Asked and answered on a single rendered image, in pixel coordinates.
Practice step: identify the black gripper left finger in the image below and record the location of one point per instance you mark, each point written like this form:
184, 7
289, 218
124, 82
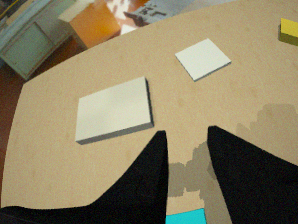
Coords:
139, 197

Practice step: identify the yellow rectangular block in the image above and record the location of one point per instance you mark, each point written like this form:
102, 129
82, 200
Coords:
289, 32

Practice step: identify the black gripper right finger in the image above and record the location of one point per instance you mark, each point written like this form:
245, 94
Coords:
258, 188

